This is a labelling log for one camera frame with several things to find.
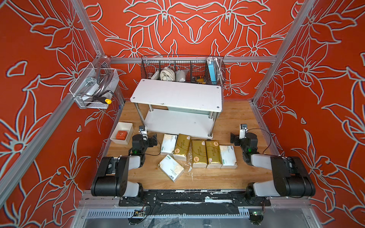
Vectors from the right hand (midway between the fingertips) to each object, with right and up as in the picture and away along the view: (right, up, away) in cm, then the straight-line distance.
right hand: (237, 131), depth 92 cm
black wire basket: (-33, +44, +6) cm, 55 cm away
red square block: (-77, -2, 0) cm, 77 cm away
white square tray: (-75, +2, +8) cm, 76 cm away
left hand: (-59, -1, +1) cm, 59 cm away
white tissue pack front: (-42, -20, -14) cm, 48 cm away
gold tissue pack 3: (-18, -11, -9) cm, 23 cm away
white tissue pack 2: (-9, -14, -9) cm, 19 cm away
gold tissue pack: (-37, -9, -7) cm, 38 cm away
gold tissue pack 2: (-26, -12, -9) cm, 31 cm away
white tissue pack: (-45, -7, -2) cm, 46 cm away
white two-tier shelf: (-39, +14, -19) cm, 45 cm away
